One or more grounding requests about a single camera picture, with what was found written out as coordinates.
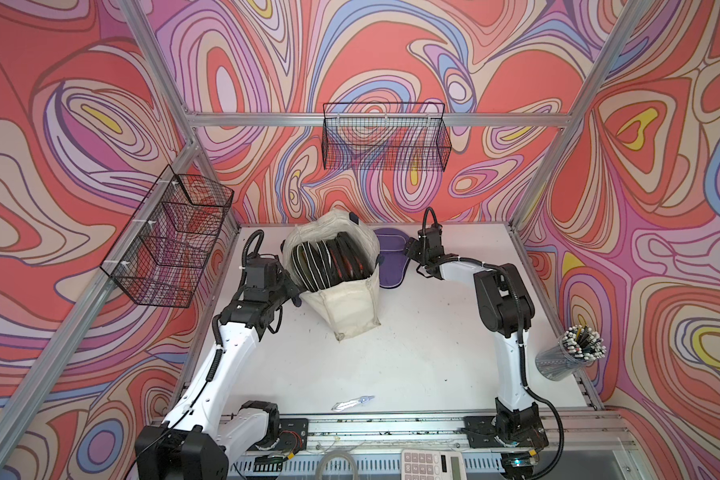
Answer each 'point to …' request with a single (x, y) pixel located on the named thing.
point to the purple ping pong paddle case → (392, 245)
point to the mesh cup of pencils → (580, 346)
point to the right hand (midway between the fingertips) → (414, 252)
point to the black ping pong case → (348, 259)
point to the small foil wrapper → (347, 403)
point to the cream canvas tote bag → (350, 305)
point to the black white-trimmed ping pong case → (312, 262)
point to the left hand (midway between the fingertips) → (295, 279)
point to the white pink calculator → (432, 464)
